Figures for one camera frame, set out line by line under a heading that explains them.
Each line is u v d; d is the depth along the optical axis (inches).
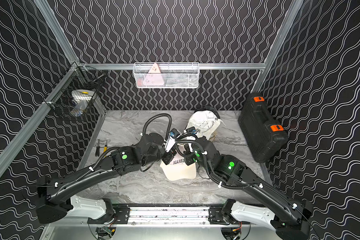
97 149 38.4
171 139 21.5
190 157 22.3
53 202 15.4
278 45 32.5
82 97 32.1
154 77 35.3
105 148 38.8
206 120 37.6
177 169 30.7
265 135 31.0
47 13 28.0
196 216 30.1
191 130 21.9
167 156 22.9
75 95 31.4
